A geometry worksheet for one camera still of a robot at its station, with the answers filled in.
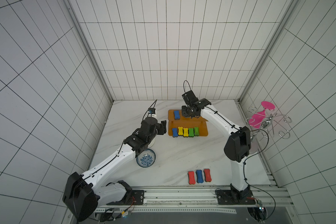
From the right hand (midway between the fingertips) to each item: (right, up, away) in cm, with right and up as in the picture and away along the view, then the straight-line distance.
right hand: (180, 112), depth 91 cm
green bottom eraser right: (+12, -14, +6) cm, 19 cm away
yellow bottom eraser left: (+1, -14, +6) cm, 15 cm away
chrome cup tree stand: (+45, -6, -19) cm, 50 cm away
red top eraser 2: (+6, -39, -14) cm, 42 cm away
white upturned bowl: (-16, -14, -29) cm, 36 cm away
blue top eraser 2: (+10, -38, -14) cm, 41 cm away
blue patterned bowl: (-22, -30, -6) cm, 37 cm away
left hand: (-13, -7, -12) cm, 19 cm away
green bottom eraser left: (+8, -14, +6) cm, 17 cm away
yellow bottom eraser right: (+4, -15, +6) cm, 17 cm away
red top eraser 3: (+15, -37, -12) cm, 42 cm away
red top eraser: (+2, -1, -10) cm, 10 cm away
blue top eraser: (-2, -2, -1) cm, 3 cm away
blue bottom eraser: (-3, -15, +5) cm, 16 cm away
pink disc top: (+51, +4, -12) cm, 52 cm away
